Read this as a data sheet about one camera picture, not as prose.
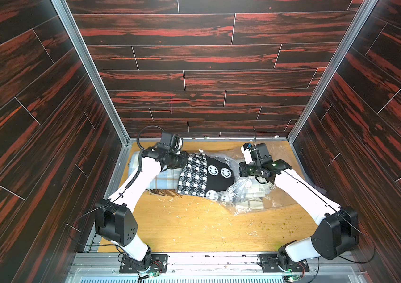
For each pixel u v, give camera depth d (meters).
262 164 0.63
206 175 0.85
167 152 0.62
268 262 0.73
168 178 0.93
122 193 0.46
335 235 0.41
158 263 0.73
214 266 0.74
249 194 0.91
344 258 0.45
